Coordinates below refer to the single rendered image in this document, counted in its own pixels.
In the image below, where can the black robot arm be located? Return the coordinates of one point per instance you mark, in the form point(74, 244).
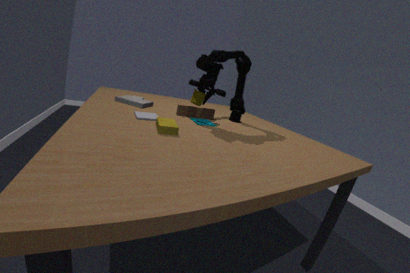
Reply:
point(206, 63)

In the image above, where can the grey flat square tile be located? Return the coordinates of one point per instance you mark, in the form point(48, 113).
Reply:
point(146, 116)

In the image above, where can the yellow flat block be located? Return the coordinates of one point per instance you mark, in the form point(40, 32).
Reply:
point(167, 126)

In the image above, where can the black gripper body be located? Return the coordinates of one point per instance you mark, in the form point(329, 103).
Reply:
point(212, 90)

